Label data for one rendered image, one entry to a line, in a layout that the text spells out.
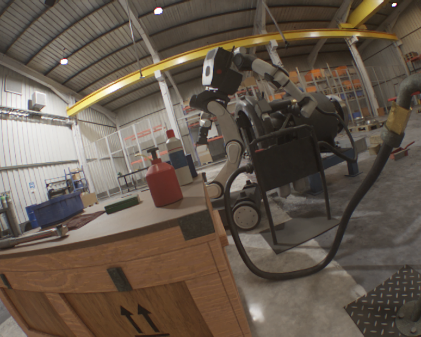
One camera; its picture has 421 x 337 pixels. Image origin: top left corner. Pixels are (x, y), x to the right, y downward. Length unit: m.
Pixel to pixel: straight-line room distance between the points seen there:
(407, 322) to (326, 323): 0.26
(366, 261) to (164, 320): 0.73
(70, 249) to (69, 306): 0.22
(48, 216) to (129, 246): 0.72
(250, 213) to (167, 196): 0.86
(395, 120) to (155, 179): 0.55
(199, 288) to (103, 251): 0.20
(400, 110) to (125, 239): 0.58
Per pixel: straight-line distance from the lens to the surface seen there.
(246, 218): 1.27
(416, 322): 0.68
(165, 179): 0.46
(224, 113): 1.40
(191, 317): 0.50
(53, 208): 1.02
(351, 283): 0.77
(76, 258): 0.47
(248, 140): 1.82
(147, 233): 0.36
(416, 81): 0.42
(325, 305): 0.71
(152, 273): 0.40
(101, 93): 11.23
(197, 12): 10.71
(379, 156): 0.50
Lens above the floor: 0.56
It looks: 4 degrees down
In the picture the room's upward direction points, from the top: 17 degrees counter-clockwise
